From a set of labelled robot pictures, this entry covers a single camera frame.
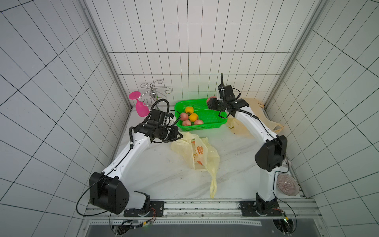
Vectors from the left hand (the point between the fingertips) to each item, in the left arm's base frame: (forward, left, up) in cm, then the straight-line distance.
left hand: (180, 139), depth 77 cm
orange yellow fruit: (+28, -7, -16) cm, 33 cm away
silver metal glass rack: (+29, +17, +7) cm, 34 cm away
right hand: (+25, -19, +5) cm, 31 cm away
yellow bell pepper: (+35, -4, -15) cm, 38 cm away
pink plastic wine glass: (+23, +26, -1) cm, 35 cm away
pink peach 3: (+21, -2, -14) cm, 25 cm away
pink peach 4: (+23, -11, -15) cm, 30 cm away
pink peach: (+28, 0, -15) cm, 32 cm away
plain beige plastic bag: (+41, -58, -16) cm, 73 cm away
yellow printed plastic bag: (-3, -10, -11) cm, 15 cm away
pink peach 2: (+24, -17, +9) cm, 30 cm away
